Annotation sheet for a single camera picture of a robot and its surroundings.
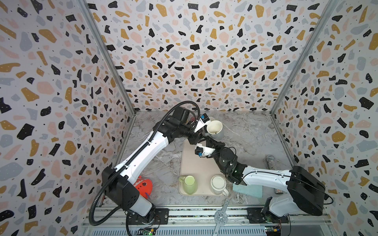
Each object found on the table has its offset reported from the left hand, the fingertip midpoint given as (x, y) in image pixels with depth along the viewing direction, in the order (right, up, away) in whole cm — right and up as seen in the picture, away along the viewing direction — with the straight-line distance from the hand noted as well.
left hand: (205, 132), depth 73 cm
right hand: (+3, 0, +3) cm, 4 cm away
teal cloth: (+29, -33, +9) cm, 45 cm away
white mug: (+7, -27, +5) cm, 28 cm away
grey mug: (+5, +2, +3) cm, 6 cm away
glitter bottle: (+42, -21, +17) cm, 50 cm away
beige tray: (-1, -23, +17) cm, 29 cm away
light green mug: (-8, -27, +2) cm, 28 cm away
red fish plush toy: (-31, -28, +3) cm, 42 cm away
